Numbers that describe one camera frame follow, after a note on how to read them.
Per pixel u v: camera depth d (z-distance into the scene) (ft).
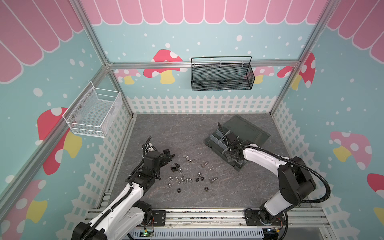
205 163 3.03
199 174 2.88
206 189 2.73
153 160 2.01
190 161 3.08
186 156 3.11
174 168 2.96
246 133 3.58
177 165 3.01
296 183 1.47
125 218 1.85
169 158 2.49
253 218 2.43
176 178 2.86
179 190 2.73
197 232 2.34
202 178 2.86
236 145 2.20
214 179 2.85
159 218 2.48
